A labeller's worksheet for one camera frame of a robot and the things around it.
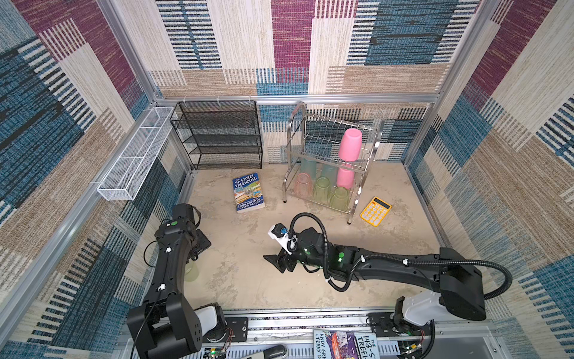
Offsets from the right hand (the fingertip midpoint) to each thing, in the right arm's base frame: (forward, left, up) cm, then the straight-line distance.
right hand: (273, 249), depth 74 cm
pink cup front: (+30, -28, +18) cm, 44 cm away
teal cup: (+36, -25, -4) cm, 44 cm away
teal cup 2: (+42, -15, -6) cm, 45 cm away
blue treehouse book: (+34, +14, -14) cm, 39 cm away
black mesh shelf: (+58, +26, +2) cm, 63 cm away
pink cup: (+35, -31, -7) cm, 47 cm away
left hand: (+4, +28, -5) cm, 29 cm away
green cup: (+29, -20, -6) cm, 35 cm away
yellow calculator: (+24, -44, -17) cm, 53 cm away
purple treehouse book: (-25, -20, -14) cm, 35 cm away
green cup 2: (+23, -26, -5) cm, 35 cm away
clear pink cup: (+30, -12, -6) cm, 33 cm away
